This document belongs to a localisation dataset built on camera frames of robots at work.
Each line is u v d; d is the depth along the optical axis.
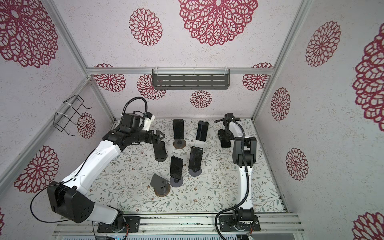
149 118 0.69
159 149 1.09
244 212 0.65
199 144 1.05
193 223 0.76
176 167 0.80
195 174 0.92
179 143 1.06
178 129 1.00
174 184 0.88
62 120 0.75
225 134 0.97
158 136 0.70
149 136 0.69
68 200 0.40
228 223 0.74
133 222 0.74
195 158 0.88
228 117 0.92
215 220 0.71
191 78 0.95
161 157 0.96
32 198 0.39
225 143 1.07
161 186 0.80
